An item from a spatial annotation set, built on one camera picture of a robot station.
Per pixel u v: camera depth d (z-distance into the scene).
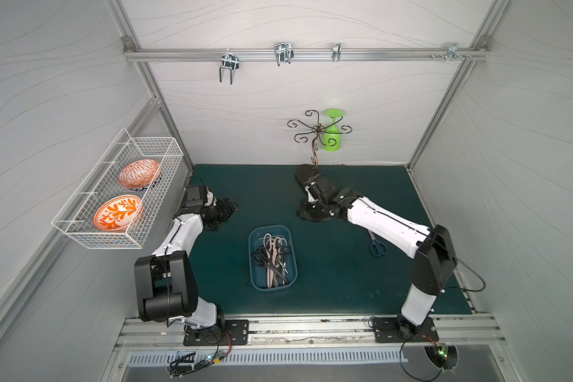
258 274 0.84
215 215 0.77
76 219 0.56
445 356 0.71
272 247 0.89
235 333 0.73
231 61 0.78
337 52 0.79
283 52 0.76
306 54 0.78
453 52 0.76
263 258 0.86
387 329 0.73
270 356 0.70
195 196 0.70
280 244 0.90
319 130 0.91
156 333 0.75
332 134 1.00
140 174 0.73
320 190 0.64
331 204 0.62
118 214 0.63
